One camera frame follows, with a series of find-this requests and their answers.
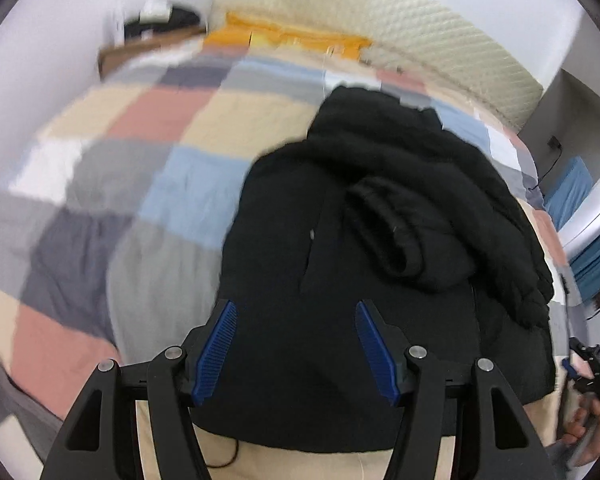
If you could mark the cream quilted headboard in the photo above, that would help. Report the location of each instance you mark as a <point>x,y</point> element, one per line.
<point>423,34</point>

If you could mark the wall power socket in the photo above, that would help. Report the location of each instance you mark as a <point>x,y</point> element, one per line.
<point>554,143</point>

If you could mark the blue hanging cloth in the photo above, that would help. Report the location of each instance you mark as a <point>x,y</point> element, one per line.
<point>570,191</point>

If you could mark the person right hand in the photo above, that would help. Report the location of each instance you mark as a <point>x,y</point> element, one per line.
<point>582,432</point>

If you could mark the yellow pillow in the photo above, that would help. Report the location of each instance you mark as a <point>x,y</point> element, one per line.
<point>244,31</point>

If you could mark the blue curtain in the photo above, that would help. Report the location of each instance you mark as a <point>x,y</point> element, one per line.
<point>586,270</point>

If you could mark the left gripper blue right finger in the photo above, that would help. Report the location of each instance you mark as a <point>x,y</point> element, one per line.
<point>384,347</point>

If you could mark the white spray bottle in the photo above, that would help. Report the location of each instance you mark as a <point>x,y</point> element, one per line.
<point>115,28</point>

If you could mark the black bag on box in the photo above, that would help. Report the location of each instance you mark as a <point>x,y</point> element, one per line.
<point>166,20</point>

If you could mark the black puffer jacket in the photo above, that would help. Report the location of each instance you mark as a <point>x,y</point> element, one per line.
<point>379,202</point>

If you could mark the white small box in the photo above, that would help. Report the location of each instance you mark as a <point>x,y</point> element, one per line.
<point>156,8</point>

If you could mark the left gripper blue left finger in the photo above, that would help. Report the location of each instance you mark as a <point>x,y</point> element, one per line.
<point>206,349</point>

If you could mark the patchwork checkered bed quilt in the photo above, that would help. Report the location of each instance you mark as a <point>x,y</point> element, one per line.
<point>113,217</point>

